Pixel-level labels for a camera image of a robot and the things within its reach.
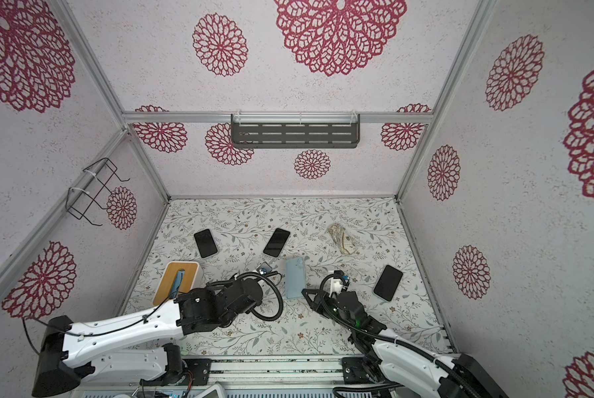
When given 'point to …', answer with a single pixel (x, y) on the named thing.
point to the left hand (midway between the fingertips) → (253, 281)
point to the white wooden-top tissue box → (177, 277)
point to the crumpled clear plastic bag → (344, 242)
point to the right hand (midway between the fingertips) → (300, 291)
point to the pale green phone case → (295, 278)
